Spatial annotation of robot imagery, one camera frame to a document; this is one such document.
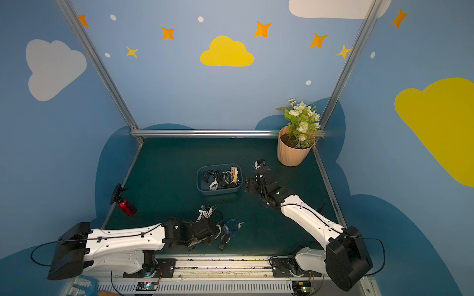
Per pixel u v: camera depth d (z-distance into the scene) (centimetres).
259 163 74
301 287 71
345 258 41
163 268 75
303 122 89
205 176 99
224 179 101
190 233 58
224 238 82
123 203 82
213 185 95
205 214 70
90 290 70
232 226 84
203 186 98
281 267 75
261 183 65
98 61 83
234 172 96
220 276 75
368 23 73
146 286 71
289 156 101
